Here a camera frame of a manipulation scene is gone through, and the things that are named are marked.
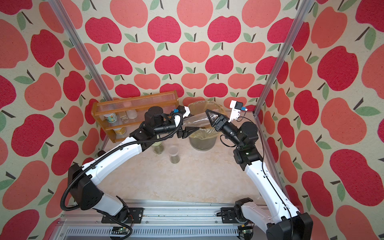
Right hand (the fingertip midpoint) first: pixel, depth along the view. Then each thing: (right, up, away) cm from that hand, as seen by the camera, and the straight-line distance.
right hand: (209, 115), depth 62 cm
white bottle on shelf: (-47, +3, +33) cm, 58 cm away
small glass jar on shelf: (-52, 0, +33) cm, 61 cm away
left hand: (-6, -4, +4) cm, 8 cm away
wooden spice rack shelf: (-56, +1, +33) cm, 65 cm away
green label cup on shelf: (-58, 0, +29) cm, 65 cm away
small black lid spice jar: (-62, -21, +24) cm, 69 cm away
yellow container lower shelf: (-57, -8, +41) cm, 71 cm away
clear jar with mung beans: (-20, -22, +35) cm, 46 cm away
